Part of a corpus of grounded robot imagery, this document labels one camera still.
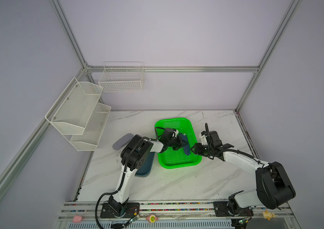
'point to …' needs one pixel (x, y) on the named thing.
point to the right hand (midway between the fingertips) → (192, 149)
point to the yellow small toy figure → (267, 215)
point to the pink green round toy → (151, 218)
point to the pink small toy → (77, 219)
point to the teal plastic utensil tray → (145, 170)
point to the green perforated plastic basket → (170, 158)
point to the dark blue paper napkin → (187, 148)
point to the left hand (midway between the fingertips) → (188, 142)
